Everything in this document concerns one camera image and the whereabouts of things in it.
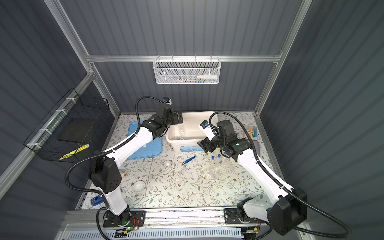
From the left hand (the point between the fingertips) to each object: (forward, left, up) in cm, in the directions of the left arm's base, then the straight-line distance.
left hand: (174, 113), depth 86 cm
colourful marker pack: (+1, -54, -23) cm, 59 cm away
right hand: (-18, -17, -3) cm, 24 cm away
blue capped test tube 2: (-24, -25, -17) cm, 38 cm away
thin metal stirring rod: (-28, +17, -25) cm, 41 cm away
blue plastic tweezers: (-19, -5, -25) cm, 32 cm away
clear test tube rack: (-24, -31, -25) cm, 46 cm away
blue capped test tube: (-25, -22, -24) cm, 41 cm away
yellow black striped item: (-25, +44, +2) cm, 51 cm away
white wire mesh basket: (+53, -8, -3) cm, 54 cm away
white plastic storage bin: (0, -4, -24) cm, 24 cm away
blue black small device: (-39, +42, -24) cm, 62 cm away
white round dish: (-32, +21, -25) cm, 46 cm away
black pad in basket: (-10, +51, 0) cm, 52 cm away
